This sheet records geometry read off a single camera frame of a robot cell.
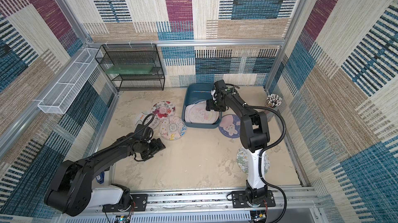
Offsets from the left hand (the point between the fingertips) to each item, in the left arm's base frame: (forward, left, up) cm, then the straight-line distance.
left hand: (161, 150), depth 88 cm
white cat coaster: (+24, +18, -2) cm, 30 cm away
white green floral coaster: (-6, -44, -2) cm, 45 cm away
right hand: (+23, -30, +6) cm, 38 cm away
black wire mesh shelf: (+52, +33, +28) cm, 68 cm away
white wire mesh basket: (+10, +42, +32) cm, 54 cm away
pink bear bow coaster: (+25, -19, 0) cm, 32 cm away
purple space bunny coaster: (+16, -40, -2) cm, 43 cm away
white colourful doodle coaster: (+15, -4, -2) cm, 15 cm away
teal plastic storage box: (+45, -21, -1) cm, 50 cm away
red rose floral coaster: (+29, +4, -2) cm, 30 cm away
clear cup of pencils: (+20, -63, +16) cm, 68 cm away
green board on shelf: (+50, +27, +18) cm, 59 cm away
